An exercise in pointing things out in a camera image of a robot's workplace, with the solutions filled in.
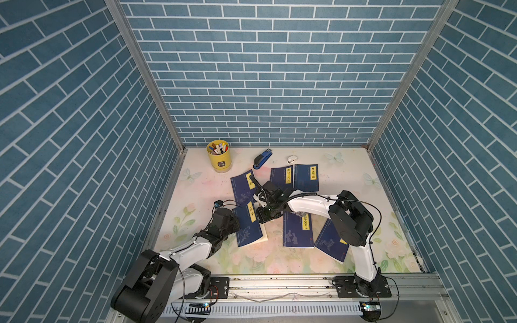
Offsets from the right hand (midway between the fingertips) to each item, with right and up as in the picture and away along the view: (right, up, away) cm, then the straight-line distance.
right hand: (259, 219), depth 91 cm
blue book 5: (+17, -4, -3) cm, 18 cm away
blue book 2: (+12, +19, +14) cm, 26 cm away
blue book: (-8, +13, +11) cm, 19 cm away
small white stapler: (+18, +28, +23) cm, 41 cm away
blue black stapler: (0, +28, +21) cm, 34 cm away
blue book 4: (-4, -3, -4) cm, 6 cm away
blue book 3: (+24, +18, +15) cm, 34 cm away
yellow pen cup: (-22, +32, +14) cm, 41 cm away
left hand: (-8, 0, 0) cm, 8 cm away
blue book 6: (+30, -8, -7) cm, 32 cm away
